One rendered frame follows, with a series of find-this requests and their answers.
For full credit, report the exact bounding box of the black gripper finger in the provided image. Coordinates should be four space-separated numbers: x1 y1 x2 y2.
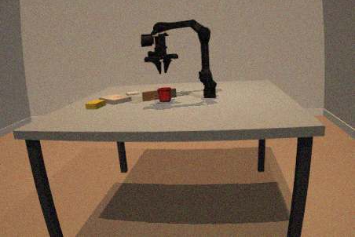
162 60 172 73
151 62 161 74

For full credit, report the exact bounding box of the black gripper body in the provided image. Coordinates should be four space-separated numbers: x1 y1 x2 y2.
145 45 178 63

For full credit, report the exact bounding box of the orange wooden flat bar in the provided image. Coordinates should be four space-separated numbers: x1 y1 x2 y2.
142 88 177 101

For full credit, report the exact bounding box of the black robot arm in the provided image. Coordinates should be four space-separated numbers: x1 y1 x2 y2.
141 20 217 98

